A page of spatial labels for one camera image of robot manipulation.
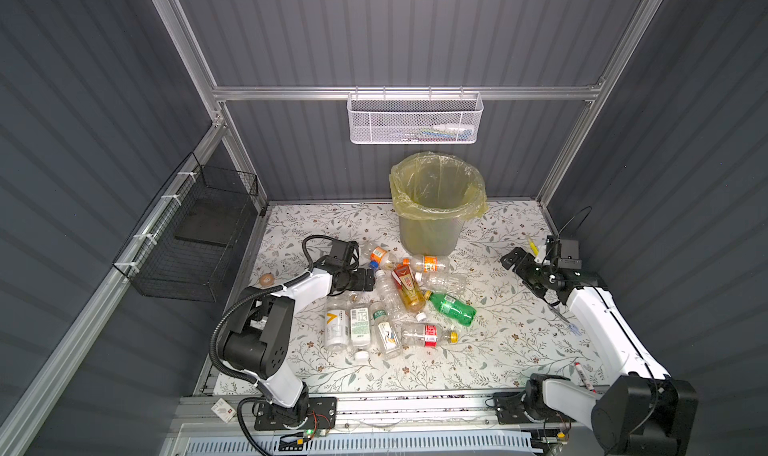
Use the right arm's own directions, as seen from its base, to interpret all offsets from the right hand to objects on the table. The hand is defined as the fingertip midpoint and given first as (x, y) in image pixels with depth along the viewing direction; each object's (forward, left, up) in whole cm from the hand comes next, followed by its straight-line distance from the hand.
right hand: (517, 268), depth 83 cm
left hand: (+3, +45, -10) cm, 47 cm away
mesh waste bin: (+12, +23, -1) cm, 26 cm away
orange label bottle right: (+8, +23, -9) cm, 26 cm away
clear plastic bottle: (+2, +18, -11) cm, 21 cm away
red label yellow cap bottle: (-16, +27, -9) cm, 33 cm away
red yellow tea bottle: (-3, +30, -9) cm, 31 cm away
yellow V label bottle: (-12, +51, -9) cm, 53 cm away
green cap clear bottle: (-16, +37, -8) cm, 41 cm away
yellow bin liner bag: (+32, +20, +2) cm, 38 cm away
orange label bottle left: (+11, +41, -9) cm, 43 cm away
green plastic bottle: (-7, +18, -10) cm, 21 cm away
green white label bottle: (-14, +44, -10) cm, 48 cm away
